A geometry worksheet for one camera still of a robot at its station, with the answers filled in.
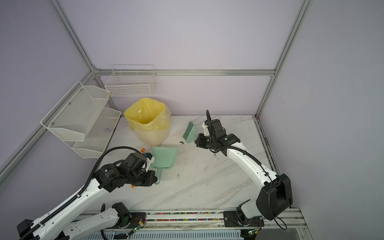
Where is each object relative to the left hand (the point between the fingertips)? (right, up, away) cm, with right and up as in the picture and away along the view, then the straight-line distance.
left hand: (155, 181), depth 70 cm
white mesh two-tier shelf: (-46, +30, +14) cm, 57 cm away
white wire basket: (-27, +56, +28) cm, 68 cm away
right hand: (+18, +19, +8) cm, 28 cm away
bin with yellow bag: (-6, +30, +12) cm, 33 cm away
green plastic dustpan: (+4, +10, +5) cm, 12 cm away
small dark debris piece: (+9, +16, +34) cm, 39 cm away
